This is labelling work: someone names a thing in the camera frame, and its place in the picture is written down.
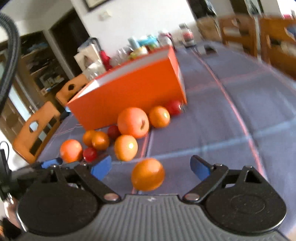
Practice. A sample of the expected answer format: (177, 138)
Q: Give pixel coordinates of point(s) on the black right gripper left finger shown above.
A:
(92, 174)

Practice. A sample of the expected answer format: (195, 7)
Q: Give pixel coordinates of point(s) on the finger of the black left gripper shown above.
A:
(53, 162)

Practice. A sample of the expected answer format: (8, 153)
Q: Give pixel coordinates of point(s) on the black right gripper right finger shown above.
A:
(211, 176)

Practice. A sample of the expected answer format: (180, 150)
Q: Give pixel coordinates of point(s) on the large orange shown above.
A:
(71, 151)
(133, 122)

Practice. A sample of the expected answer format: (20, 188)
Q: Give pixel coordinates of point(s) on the red cherry tomato front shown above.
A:
(90, 154)

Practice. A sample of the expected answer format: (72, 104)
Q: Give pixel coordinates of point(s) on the red cherry tomato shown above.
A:
(90, 154)
(113, 132)
(174, 107)

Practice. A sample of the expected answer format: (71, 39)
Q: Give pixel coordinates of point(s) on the small oval tangerine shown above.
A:
(125, 148)

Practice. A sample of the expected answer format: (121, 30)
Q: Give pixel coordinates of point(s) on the wooden chair left near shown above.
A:
(36, 132)

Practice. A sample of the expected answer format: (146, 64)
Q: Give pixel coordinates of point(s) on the wooden chair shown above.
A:
(275, 32)
(239, 29)
(70, 89)
(36, 132)

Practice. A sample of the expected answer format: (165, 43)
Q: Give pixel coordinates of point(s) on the wooden chair left far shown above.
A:
(70, 89)

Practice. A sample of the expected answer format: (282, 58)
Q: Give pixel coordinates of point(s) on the wooden shelf cabinet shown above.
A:
(39, 70)

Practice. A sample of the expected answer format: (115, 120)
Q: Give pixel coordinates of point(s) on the orange cardboard box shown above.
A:
(150, 80)

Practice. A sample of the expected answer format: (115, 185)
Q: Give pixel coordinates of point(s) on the white paper gift bag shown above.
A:
(89, 61)

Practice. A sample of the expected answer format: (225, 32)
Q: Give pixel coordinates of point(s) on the red folded umbrella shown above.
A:
(105, 60)

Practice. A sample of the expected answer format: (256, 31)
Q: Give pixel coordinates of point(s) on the black smartphone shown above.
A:
(203, 50)

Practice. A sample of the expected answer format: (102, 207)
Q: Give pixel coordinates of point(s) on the dark bottle red label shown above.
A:
(187, 36)

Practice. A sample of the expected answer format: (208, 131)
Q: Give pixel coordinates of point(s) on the blue grey thermos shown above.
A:
(133, 43)

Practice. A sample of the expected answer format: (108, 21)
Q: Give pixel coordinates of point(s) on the wooden chair right near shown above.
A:
(275, 32)

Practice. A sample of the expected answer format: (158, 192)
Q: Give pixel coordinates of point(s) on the teal lidded container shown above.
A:
(149, 40)

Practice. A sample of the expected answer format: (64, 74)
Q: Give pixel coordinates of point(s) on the brown cardboard parcel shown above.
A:
(208, 29)

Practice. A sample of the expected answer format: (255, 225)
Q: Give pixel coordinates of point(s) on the wooden chair right far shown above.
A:
(239, 29)

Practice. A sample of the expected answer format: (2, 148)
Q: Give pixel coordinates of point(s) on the framed food picture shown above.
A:
(93, 4)

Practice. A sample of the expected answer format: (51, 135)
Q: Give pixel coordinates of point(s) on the white wall switch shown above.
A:
(104, 15)

